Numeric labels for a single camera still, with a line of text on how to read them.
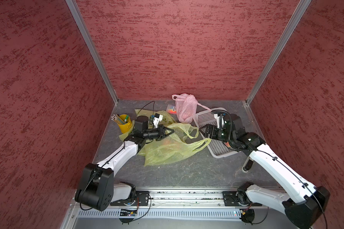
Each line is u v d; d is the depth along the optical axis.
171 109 1.13
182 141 0.74
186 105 0.98
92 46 0.87
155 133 0.71
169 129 0.78
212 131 0.64
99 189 0.41
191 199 0.76
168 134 0.76
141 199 0.74
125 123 0.93
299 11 0.73
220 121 0.59
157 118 0.77
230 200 0.74
